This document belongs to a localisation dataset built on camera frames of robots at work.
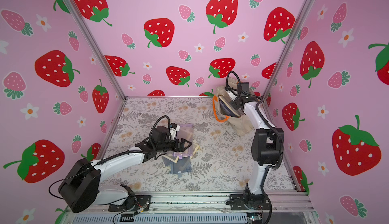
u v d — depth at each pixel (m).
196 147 0.93
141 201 0.75
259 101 0.65
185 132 0.98
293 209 0.73
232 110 0.96
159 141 0.66
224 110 1.01
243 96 0.72
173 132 0.77
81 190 0.42
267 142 0.51
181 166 0.86
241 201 0.73
